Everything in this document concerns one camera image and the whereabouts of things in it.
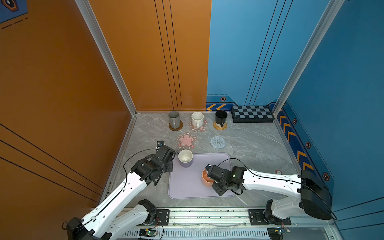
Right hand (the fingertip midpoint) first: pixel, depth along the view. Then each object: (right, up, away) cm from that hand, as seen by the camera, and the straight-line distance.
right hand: (215, 187), depth 79 cm
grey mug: (-25, +37, +23) cm, 50 cm away
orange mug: (-5, +4, -3) cm, 7 cm away
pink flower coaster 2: (-17, +22, +24) cm, 37 cm away
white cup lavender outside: (-17, +13, +14) cm, 25 cm away
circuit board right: (+28, -18, -9) cm, 35 cm away
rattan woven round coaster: (+7, +31, +30) cm, 44 cm away
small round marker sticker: (+39, +5, +10) cm, 41 cm away
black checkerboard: (+34, +42, +37) cm, 65 cm away
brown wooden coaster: (-24, +30, +29) cm, 48 cm away
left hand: (-25, +14, -2) cm, 29 cm away
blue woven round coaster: (+4, +21, +23) cm, 32 cm away
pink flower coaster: (-6, +31, +30) cm, 43 cm away
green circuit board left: (-33, -18, -8) cm, 39 cm away
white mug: (-9, +37, +24) cm, 45 cm away
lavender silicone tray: (-15, 0, +6) cm, 16 cm away
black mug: (+7, +38, +23) cm, 45 cm away
